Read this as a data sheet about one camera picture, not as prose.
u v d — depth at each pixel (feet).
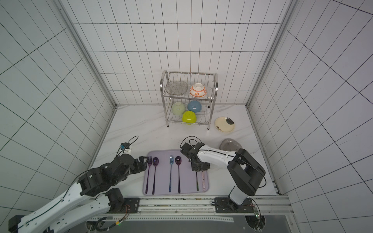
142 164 2.10
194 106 3.61
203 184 2.60
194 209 2.38
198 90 2.78
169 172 2.75
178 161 2.85
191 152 2.11
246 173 1.45
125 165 1.69
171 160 2.90
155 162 2.84
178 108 3.49
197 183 2.62
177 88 3.04
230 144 3.11
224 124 3.50
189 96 2.82
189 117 3.34
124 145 2.07
